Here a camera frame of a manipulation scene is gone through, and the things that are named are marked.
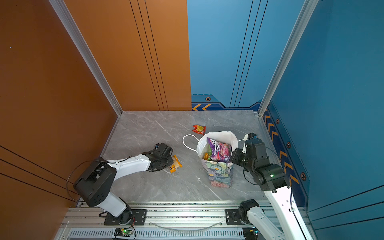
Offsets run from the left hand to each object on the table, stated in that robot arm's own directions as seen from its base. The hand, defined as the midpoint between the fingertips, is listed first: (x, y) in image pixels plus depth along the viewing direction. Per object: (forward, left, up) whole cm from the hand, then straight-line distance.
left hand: (172, 160), depth 93 cm
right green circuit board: (-37, -41, -1) cm, 55 cm away
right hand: (-8, -31, +24) cm, 40 cm away
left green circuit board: (-37, +20, -2) cm, 42 cm away
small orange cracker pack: (-6, -20, +16) cm, 26 cm away
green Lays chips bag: (-2, -22, +14) cm, 26 cm away
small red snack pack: (+23, -17, +3) cm, 29 cm away
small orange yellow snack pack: (-4, -3, +1) cm, 5 cm away
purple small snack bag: (-5, -27, +20) cm, 34 cm away
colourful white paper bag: (-15, -26, +17) cm, 35 cm away
